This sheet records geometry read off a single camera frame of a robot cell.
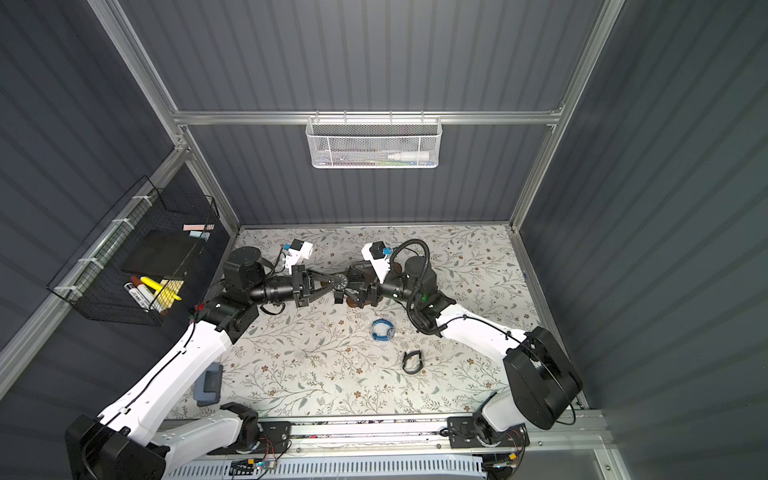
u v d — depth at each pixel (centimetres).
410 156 94
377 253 63
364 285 64
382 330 92
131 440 38
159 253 76
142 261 72
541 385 43
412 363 86
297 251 65
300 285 60
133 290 68
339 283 65
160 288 70
